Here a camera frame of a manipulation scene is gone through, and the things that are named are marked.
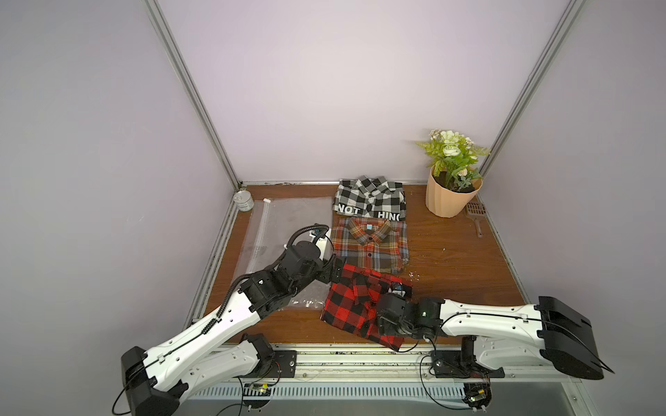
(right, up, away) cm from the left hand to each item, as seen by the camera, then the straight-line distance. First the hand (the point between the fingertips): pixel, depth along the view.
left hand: (336, 253), depth 72 cm
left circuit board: (-23, -39, 0) cm, 45 cm away
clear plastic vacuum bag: (-9, -18, +13) cm, 24 cm away
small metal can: (-41, +16, +38) cm, 58 cm away
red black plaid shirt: (+5, -17, +11) cm, 21 cm away
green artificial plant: (+41, +32, +18) cm, 55 cm away
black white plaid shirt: (+15, +18, +42) cm, 48 cm away
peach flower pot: (+43, +15, +28) cm, 54 cm away
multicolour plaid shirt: (+13, -1, +25) cm, 28 cm away
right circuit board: (+39, -39, -2) cm, 55 cm away
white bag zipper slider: (-33, +16, +42) cm, 56 cm away
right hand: (+14, -22, +7) cm, 27 cm away
